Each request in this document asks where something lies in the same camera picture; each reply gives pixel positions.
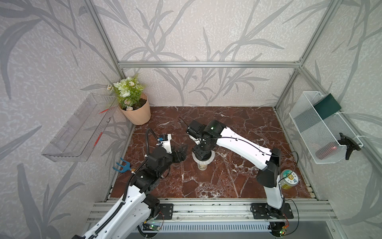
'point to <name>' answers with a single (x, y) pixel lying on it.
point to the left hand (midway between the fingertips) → (182, 146)
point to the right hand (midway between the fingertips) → (200, 150)
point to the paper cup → (202, 167)
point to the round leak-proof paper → (205, 162)
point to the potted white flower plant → (131, 99)
